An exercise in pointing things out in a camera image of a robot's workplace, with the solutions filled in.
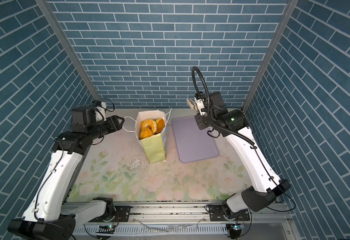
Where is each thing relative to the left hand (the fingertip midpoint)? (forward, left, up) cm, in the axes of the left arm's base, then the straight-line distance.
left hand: (121, 120), depth 70 cm
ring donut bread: (+7, -11, -11) cm, 18 cm away
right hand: (+1, -37, +3) cm, 37 cm away
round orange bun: (+9, -16, -13) cm, 23 cm away
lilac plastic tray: (+8, -37, -34) cm, 51 cm away
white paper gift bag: (-6, -14, -14) cm, 21 cm away
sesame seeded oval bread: (0, -10, -11) cm, 14 cm away
